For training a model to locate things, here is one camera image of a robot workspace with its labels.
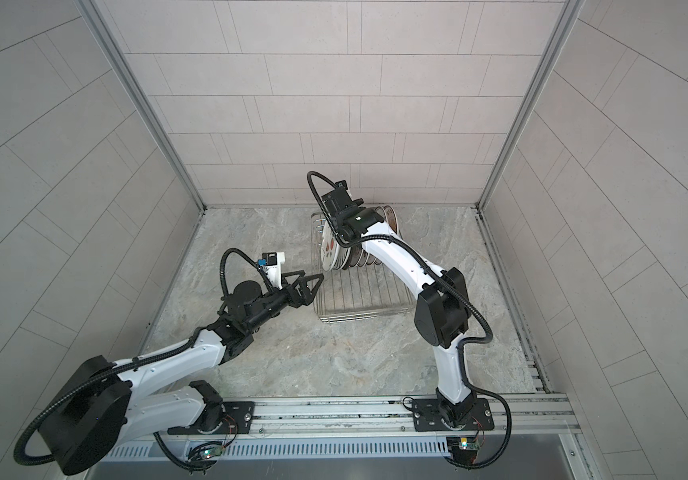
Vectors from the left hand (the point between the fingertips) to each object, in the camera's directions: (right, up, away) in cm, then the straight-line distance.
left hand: (321, 275), depth 76 cm
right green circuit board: (+34, -38, -8) cm, 52 cm away
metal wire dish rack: (+8, -8, +16) cm, 20 cm away
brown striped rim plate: (+1, +4, +18) cm, 18 cm away
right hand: (+7, +15, +13) cm, 21 cm away
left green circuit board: (-23, -37, -11) cm, 45 cm away
